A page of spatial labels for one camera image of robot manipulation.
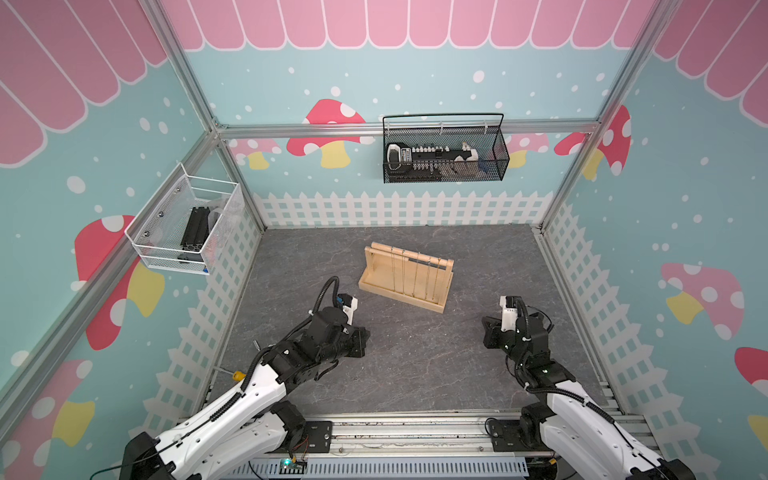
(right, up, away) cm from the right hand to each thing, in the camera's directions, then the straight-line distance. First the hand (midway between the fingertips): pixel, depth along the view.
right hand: (483, 317), depth 85 cm
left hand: (-32, -4, -8) cm, 33 cm away
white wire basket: (-75, +25, -13) cm, 81 cm away
